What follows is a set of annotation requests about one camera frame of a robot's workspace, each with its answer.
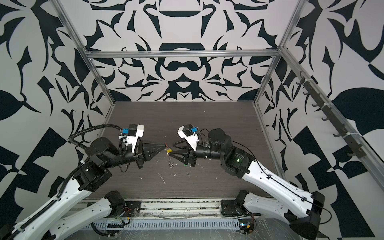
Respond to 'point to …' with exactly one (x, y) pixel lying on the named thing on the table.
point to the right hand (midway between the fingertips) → (172, 150)
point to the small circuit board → (246, 226)
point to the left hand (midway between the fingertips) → (165, 143)
